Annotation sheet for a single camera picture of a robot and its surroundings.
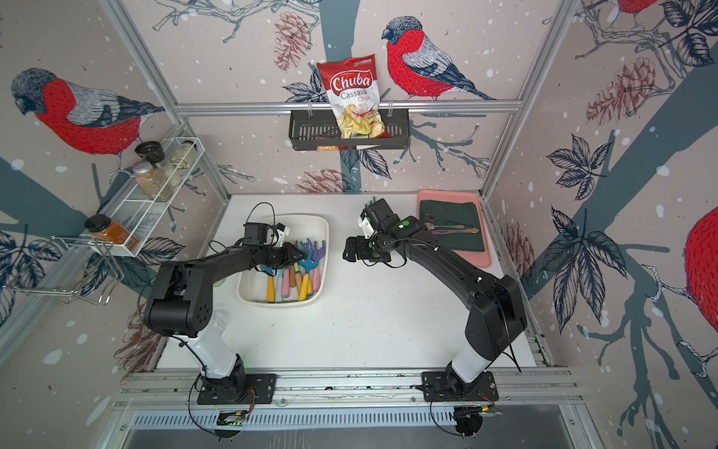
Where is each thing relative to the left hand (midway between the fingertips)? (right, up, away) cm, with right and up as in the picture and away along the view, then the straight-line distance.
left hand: (307, 250), depth 95 cm
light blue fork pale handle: (-9, -11, -2) cm, 15 cm away
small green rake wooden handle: (+22, +18, +20) cm, 34 cm away
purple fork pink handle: (-7, -11, -3) cm, 13 cm away
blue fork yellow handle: (-12, -11, -2) cm, 17 cm away
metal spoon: (+58, +7, +14) cm, 60 cm away
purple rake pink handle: (+3, -2, +3) cm, 5 cm away
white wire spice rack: (-43, +10, -22) cm, 49 cm away
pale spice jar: (-37, +31, -9) cm, 49 cm away
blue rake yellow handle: (0, -14, -7) cm, 15 cm away
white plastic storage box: (-18, -12, -3) cm, 22 cm away
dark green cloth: (+56, +13, +21) cm, 61 cm away
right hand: (+17, 0, -14) cm, 22 cm away
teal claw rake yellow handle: (+1, -12, -5) cm, 13 cm away
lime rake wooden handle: (-5, -9, -2) cm, 10 cm away
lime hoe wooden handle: (-2, -10, -3) cm, 11 cm away
